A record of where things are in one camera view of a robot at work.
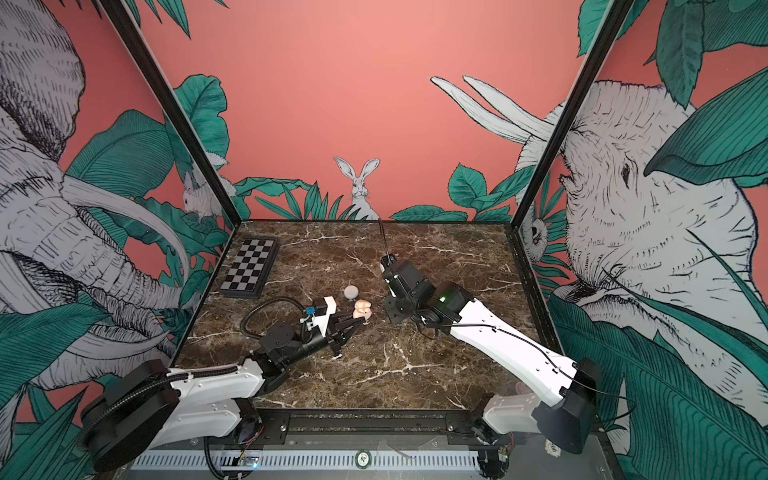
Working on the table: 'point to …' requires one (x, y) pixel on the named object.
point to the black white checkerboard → (250, 268)
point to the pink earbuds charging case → (362, 308)
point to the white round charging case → (351, 292)
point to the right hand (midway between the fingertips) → (389, 296)
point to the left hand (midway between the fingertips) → (362, 315)
